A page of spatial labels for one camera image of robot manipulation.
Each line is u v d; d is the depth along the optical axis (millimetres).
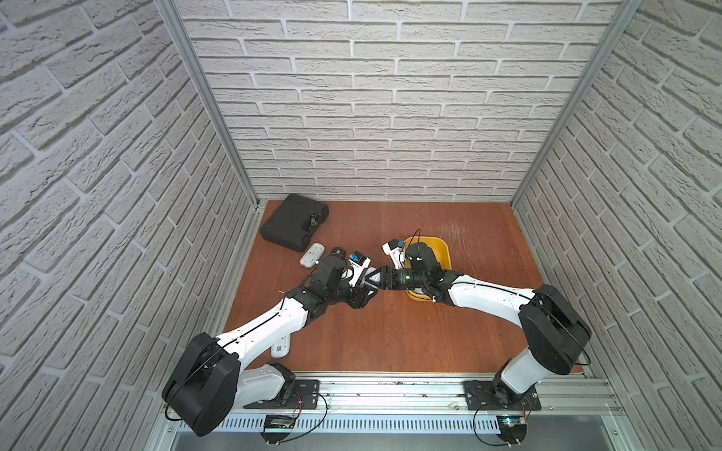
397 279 741
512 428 696
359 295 721
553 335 444
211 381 406
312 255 1003
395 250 775
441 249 992
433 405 732
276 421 697
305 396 734
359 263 727
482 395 735
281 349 793
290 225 1045
